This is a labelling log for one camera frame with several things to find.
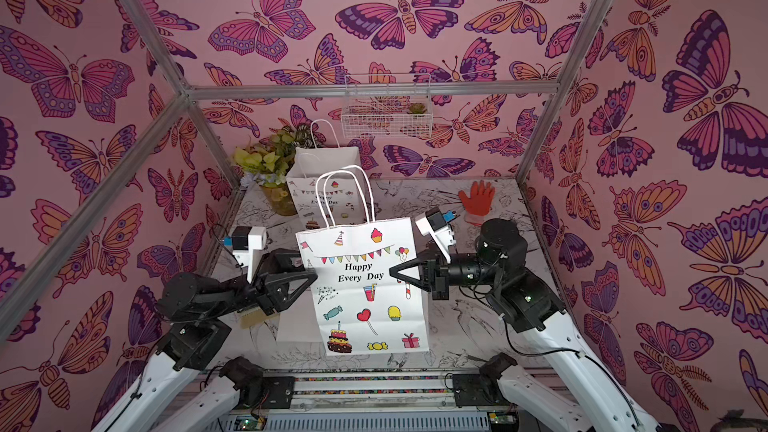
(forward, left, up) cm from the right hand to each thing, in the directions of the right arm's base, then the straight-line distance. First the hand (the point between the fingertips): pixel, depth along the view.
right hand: (396, 271), depth 54 cm
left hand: (-1, +14, +2) cm, 14 cm away
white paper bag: (-4, +7, -6) cm, 10 cm away
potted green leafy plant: (+43, +41, -13) cm, 60 cm away
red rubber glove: (+49, -30, -37) cm, 69 cm away
